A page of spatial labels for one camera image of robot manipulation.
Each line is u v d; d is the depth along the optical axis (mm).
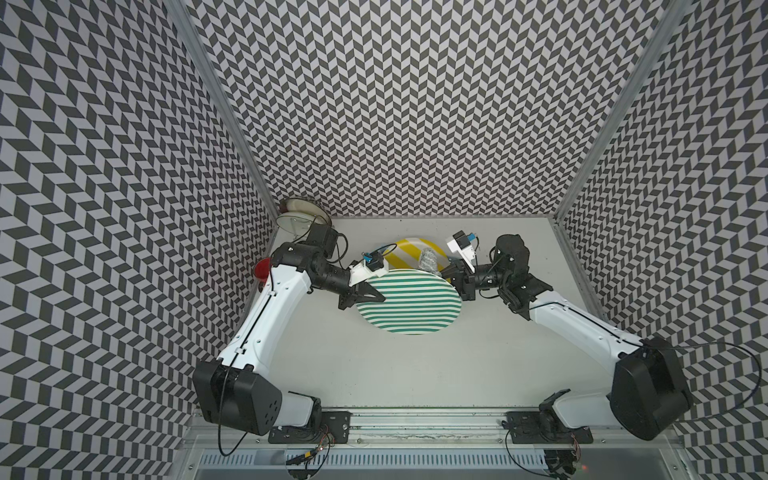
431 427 740
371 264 593
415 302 554
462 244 632
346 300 626
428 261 648
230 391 385
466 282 635
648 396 413
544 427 662
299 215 1051
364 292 620
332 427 726
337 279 628
